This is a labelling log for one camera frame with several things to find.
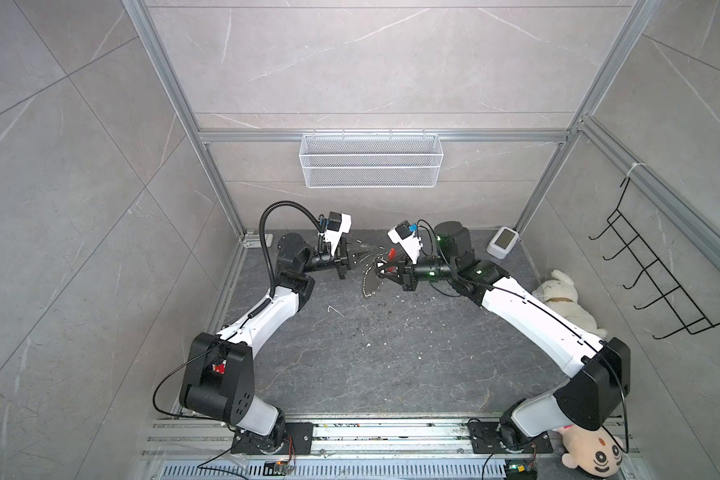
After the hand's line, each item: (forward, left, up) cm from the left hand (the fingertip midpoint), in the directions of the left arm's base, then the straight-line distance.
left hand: (378, 246), depth 67 cm
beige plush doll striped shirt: (-39, -47, -27) cm, 67 cm away
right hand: (-2, 0, -6) cm, 7 cm away
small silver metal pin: (+5, +14, -36) cm, 39 cm away
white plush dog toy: (+3, -59, -28) cm, 65 cm away
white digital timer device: (+28, -51, -31) cm, 66 cm away
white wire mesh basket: (+45, +2, -7) cm, 45 cm away
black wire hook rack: (-13, -62, -2) cm, 64 cm away
